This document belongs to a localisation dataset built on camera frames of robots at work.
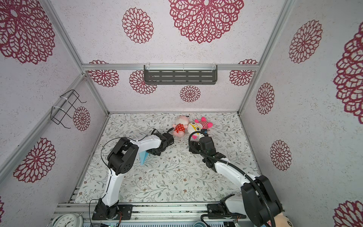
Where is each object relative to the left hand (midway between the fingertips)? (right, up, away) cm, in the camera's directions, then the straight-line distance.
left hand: (149, 152), depth 98 cm
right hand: (+30, +9, -11) cm, 33 cm away
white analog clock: (-33, -28, -29) cm, 52 cm away
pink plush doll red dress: (+22, +19, +7) cm, 30 cm away
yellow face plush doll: (+34, +18, +5) cm, 39 cm away
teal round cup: (+31, -28, -32) cm, 52 cm away
